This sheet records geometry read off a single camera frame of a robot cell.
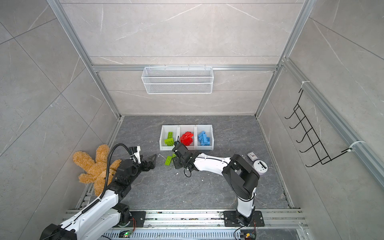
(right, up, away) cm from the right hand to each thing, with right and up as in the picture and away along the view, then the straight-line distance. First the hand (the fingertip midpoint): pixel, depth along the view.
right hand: (177, 158), depth 90 cm
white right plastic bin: (+21, +17, +17) cm, 32 cm away
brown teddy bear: (-44, -5, -9) cm, 46 cm away
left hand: (-16, +5, -7) cm, 18 cm away
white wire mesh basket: (-1, +52, +10) cm, 53 cm away
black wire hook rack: (+67, +14, -22) cm, 72 cm away
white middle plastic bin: (+3, +19, +16) cm, 25 cm away
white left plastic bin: (-11, +17, +14) cm, 25 cm away
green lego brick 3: (-3, +1, +5) cm, 6 cm away
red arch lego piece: (+6, +12, +7) cm, 15 cm away
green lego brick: (-7, +9, +11) cm, 16 cm away
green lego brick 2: (-7, -3, +3) cm, 8 cm away
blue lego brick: (+16, +12, +5) cm, 21 cm away
